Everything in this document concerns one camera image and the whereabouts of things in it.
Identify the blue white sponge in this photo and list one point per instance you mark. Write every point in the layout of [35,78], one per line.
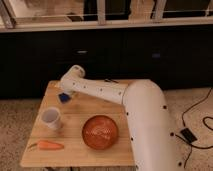
[64,97]

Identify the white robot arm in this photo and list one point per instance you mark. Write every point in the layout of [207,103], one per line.
[149,122]

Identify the orange ceramic bowl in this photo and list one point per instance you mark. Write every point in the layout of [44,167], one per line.
[100,132]

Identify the white ceramic mug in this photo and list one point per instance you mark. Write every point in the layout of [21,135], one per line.
[51,117]

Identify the black rectangular case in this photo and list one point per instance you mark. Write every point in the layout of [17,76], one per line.
[110,80]

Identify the wooden table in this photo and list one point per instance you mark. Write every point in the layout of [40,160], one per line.
[75,153]

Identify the dark cabinet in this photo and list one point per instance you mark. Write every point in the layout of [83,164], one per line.
[173,57]

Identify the orange carrot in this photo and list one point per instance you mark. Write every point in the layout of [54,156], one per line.
[47,145]

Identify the black power adapter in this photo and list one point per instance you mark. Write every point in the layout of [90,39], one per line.
[188,135]

